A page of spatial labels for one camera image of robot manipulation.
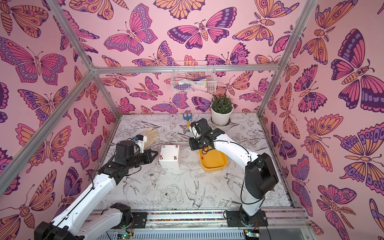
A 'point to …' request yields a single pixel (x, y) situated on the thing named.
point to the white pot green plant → (221, 110)
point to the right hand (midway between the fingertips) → (191, 143)
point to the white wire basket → (193, 77)
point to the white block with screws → (169, 156)
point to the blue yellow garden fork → (187, 118)
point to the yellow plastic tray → (212, 160)
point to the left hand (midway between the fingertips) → (159, 151)
